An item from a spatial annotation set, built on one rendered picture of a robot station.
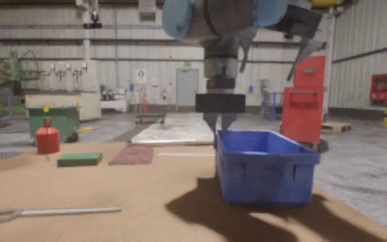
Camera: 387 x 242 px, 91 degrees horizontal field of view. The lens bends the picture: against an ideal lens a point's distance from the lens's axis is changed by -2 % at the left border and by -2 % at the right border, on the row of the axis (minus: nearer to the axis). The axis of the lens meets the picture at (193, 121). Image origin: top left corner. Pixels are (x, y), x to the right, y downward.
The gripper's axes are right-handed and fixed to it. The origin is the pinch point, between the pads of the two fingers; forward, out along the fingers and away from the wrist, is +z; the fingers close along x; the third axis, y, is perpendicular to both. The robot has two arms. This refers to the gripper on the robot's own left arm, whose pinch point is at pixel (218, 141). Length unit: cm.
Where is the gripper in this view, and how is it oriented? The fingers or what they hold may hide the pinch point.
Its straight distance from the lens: 54.5
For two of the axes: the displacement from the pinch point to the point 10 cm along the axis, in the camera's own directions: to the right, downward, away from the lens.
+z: -0.1, 9.9, 1.2
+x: -10.0, -0.2, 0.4
